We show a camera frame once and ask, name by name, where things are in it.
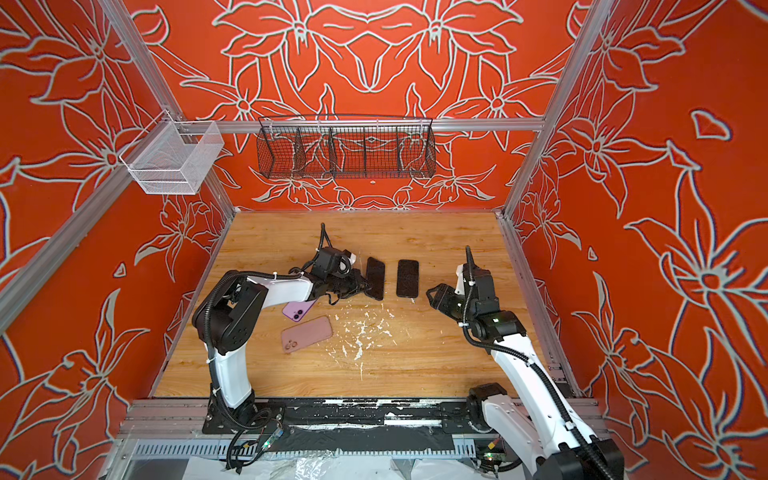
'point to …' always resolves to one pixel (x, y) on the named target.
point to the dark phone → (408, 276)
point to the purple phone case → (298, 310)
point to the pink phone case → (306, 333)
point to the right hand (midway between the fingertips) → (429, 293)
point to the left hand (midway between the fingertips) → (373, 282)
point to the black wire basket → (345, 147)
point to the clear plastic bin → (173, 157)
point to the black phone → (375, 274)
